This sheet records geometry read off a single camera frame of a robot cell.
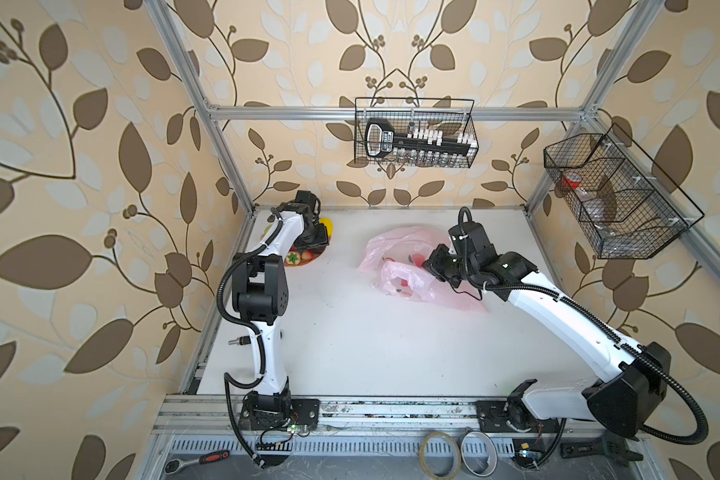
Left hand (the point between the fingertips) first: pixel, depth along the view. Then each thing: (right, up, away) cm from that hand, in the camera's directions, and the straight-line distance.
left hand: (319, 239), depth 98 cm
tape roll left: (+33, -51, -28) cm, 67 cm away
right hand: (+30, -7, -22) cm, 38 cm away
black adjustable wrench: (+73, -49, -29) cm, 92 cm away
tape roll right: (+43, -51, -28) cm, 72 cm away
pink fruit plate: (-6, -8, +1) cm, 10 cm away
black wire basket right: (+81, +9, -23) cm, 85 cm away
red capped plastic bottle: (+72, +16, -17) cm, 76 cm away
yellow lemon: (0, +6, +21) cm, 21 cm away
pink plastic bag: (+26, -7, +5) cm, 27 cm away
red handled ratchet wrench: (-28, -52, -30) cm, 66 cm away
